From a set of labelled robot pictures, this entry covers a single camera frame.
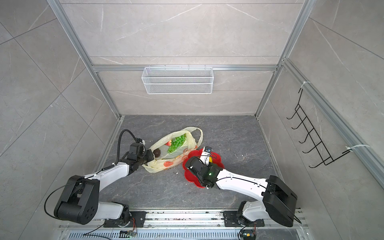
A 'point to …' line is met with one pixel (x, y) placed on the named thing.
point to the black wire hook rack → (318, 145)
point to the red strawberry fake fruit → (168, 143)
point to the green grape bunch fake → (176, 142)
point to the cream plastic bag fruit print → (167, 162)
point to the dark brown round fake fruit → (156, 152)
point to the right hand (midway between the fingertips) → (195, 159)
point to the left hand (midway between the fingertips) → (153, 150)
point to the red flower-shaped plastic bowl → (192, 175)
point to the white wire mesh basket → (177, 80)
